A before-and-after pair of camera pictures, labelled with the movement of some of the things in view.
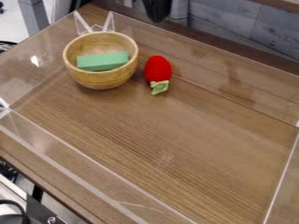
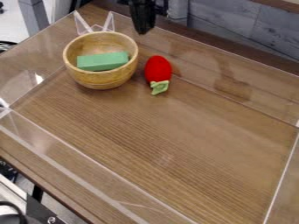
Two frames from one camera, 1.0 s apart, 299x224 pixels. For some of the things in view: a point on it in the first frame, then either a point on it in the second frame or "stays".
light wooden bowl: (95, 43) stays
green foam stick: (91, 62) stays
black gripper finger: (160, 10) -> (146, 16)
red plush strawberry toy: (158, 72) stays
